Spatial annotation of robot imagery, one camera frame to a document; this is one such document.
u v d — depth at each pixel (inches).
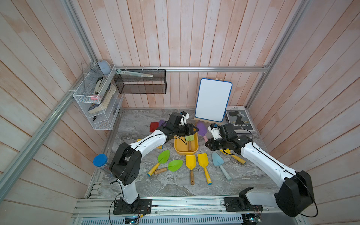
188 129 29.6
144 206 28.7
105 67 32.5
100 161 27.5
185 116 31.5
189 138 39.7
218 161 35.5
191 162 35.2
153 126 43.2
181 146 37.6
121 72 35.7
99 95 27.7
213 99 36.7
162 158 36.3
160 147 37.2
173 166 34.7
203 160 35.7
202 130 33.8
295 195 15.7
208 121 40.6
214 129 29.4
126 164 18.7
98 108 31.2
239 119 42.5
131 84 42.1
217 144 28.6
